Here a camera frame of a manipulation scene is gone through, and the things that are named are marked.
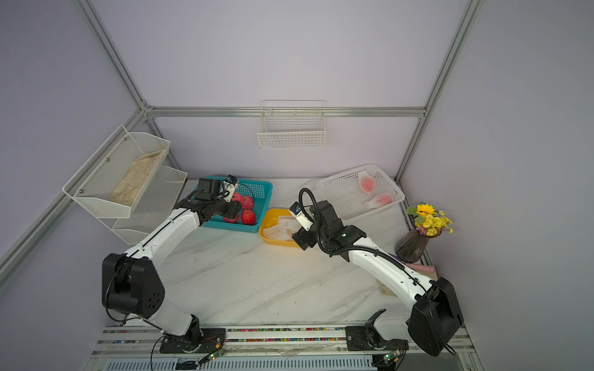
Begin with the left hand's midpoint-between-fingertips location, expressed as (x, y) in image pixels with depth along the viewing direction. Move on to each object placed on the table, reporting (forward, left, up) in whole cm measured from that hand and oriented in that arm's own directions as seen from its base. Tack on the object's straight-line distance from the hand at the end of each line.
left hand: (231, 207), depth 89 cm
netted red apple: (+2, -5, -10) cm, 11 cm away
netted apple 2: (+11, -63, -9) cm, 65 cm away
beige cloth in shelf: (-4, +30, +14) cm, 34 cm away
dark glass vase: (-15, -69, -5) cm, 70 cm away
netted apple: (+1, -4, +5) cm, 6 cm away
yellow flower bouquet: (-13, -70, +8) cm, 72 cm away
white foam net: (-7, -20, -6) cm, 22 cm away
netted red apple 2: (+3, +3, -14) cm, 15 cm away
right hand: (-10, -30, +1) cm, 31 cm away
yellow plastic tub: (+4, -14, -12) cm, 19 cm away
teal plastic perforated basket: (+17, -8, -10) cm, 22 cm away
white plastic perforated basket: (+22, -57, -15) cm, 63 cm away
